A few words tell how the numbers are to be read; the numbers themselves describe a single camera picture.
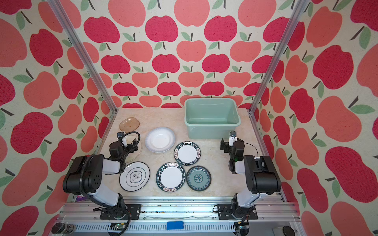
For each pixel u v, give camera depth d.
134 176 0.86
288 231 0.61
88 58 0.91
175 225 0.70
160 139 1.02
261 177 0.46
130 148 0.89
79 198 0.78
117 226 0.72
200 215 0.75
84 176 0.46
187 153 0.96
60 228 0.62
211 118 1.14
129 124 1.12
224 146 0.88
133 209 0.75
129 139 0.86
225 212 0.73
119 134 0.82
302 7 0.69
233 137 0.81
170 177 0.86
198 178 0.86
